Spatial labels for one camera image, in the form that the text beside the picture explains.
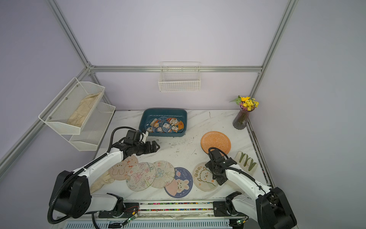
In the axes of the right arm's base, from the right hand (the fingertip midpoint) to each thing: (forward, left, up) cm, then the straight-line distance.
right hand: (208, 171), depth 86 cm
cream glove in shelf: (+24, +71, +30) cm, 81 cm away
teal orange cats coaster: (+37, +38, +2) cm, 53 cm away
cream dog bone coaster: (-3, +4, -1) cm, 5 cm away
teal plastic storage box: (+40, +31, +2) cm, 50 cm away
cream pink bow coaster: (-2, +42, 0) cm, 42 cm away
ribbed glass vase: (+34, -27, +8) cm, 44 cm away
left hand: (+11, +34, +8) cm, 37 cm away
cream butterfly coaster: (-1, +27, 0) cm, 27 cm away
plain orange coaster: (+23, -9, 0) cm, 25 cm away
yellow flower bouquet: (+36, -26, +23) cm, 50 cm away
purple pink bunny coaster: (-7, +16, -1) cm, 18 cm away
